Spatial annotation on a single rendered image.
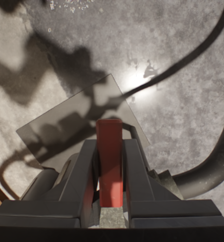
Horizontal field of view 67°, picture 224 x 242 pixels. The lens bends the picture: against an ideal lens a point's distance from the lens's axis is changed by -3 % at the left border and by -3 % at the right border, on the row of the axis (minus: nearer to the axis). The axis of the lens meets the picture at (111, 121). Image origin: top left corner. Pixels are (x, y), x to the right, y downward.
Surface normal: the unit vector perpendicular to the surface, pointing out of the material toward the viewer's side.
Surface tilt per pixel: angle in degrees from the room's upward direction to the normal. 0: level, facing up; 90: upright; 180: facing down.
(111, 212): 0
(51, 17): 0
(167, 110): 0
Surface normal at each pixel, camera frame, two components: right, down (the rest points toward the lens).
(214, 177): 0.03, -0.04
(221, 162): -0.14, -0.53
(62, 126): -0.02, 0.29
